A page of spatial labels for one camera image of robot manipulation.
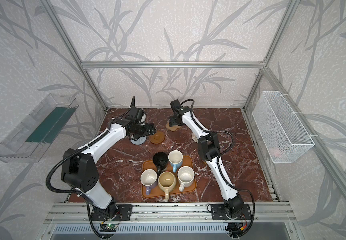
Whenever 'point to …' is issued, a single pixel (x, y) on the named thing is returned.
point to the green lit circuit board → (108, 227)
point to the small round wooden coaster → (158, 138)
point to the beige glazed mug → (166, 182)
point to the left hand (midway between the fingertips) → (153, 127)
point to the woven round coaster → (194, 137)
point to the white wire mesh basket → (283, 136)
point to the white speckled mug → (185, 175)
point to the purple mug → (148, 178)
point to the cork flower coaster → (172, 128)
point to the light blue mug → (175, 159)
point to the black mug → (160, 159)
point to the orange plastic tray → (187, 160)
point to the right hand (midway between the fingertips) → (177, 118)
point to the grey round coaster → (139, 141)
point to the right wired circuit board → (235, 229)
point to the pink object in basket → (275, 152)
